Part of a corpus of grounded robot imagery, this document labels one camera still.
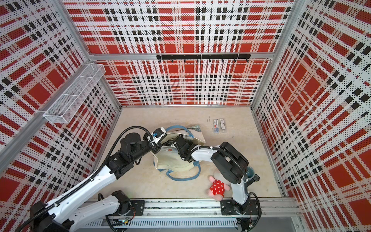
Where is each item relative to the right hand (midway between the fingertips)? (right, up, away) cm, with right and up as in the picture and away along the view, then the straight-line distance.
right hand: (188, 141), depth 95 cm
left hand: (-11, +8, -22) cm, 25 cm away
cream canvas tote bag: (-13, -10, -7) cm, 17 cm away
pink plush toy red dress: (+16, -22, -20) cm, 34 cm away
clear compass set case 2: (+25, +10, +13) cm, 30 cm away
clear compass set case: (+20, +10, +12) cm, 25 cm away
